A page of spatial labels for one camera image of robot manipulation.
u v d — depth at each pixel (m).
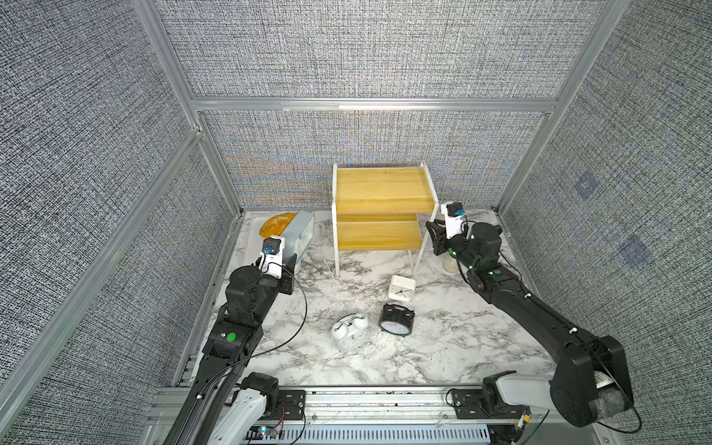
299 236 0.73
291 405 0.74
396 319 0.80
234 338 0.48
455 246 0.70
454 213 0.67
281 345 0.84
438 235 0.72
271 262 0.57
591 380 0.41
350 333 0.76
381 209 0.75
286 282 0.61
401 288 0.90
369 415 0.73
